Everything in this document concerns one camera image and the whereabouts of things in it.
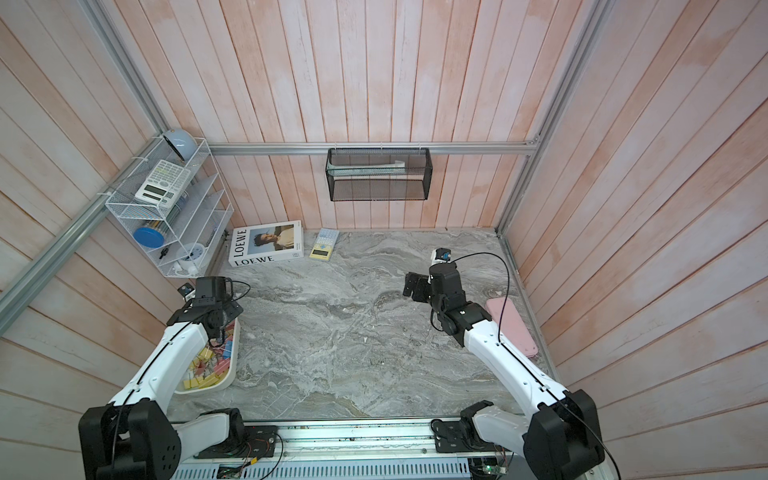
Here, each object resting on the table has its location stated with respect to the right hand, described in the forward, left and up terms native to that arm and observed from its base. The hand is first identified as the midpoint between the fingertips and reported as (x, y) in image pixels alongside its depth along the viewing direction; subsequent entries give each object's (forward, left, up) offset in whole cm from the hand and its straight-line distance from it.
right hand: (419, 275), depth 83 cm
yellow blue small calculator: (+27, +34, -17) cm, 46 cm away
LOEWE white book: (+24, +55, -13) cm, 62 cm away
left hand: (-11, +57, -7) cm, 58 cm away
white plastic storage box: (-23, +58, -15) cm, 64 cm away
